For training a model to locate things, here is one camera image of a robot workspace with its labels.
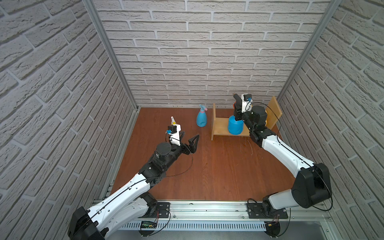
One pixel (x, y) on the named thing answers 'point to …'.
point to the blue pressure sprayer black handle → (236, 127)
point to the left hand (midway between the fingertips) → (190, 130)
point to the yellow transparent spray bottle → (173, 122)
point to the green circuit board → (148, 224)
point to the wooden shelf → (220, 125)
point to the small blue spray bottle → (201, 119)
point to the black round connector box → (272, 228)
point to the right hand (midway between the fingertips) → (233, 103)
